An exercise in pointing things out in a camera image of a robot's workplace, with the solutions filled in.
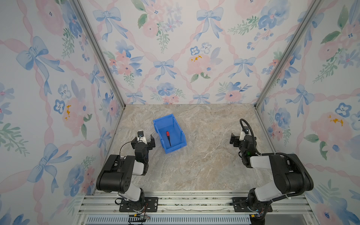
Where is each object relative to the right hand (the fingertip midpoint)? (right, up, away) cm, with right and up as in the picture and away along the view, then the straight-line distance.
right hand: (240, 133), depth 94 cm
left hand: (-63, -1, -3) cm, 63 cm away
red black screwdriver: (-49, -2, +6) cm, 49 cm away
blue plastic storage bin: (-42, -4, +6) cm, 42 cm away
